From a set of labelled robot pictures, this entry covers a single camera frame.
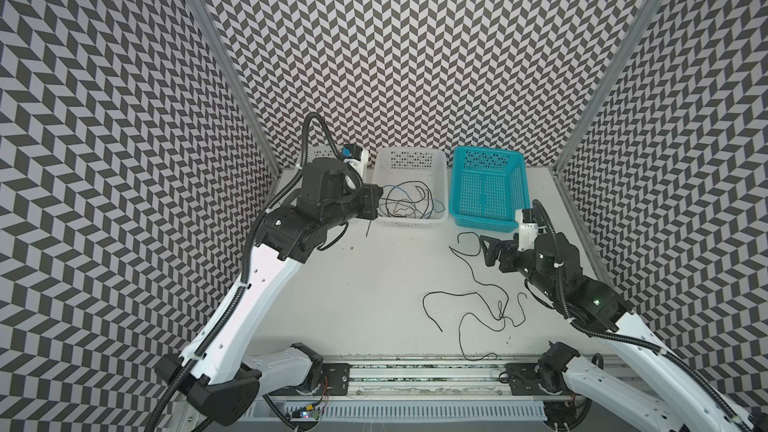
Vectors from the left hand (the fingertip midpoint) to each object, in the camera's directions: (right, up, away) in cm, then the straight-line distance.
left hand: (382, 189), depth 64 cm
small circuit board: (-17, -51, +2) cm, 53 cm away
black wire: (+32, -35, +18) cm, 51 cm away
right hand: (+28, -11, +7) cm, 31 cm away
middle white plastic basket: (+10, +3, +50) cm, 51 cm away
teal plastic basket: (+37, +2, +48) cm, 61 cm away
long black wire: (+6, +3, +41) cm, 41 cm away
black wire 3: (+5, -4, +47) cm, 47 cm away
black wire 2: (+20, -35, +16) cm, 44 cm away
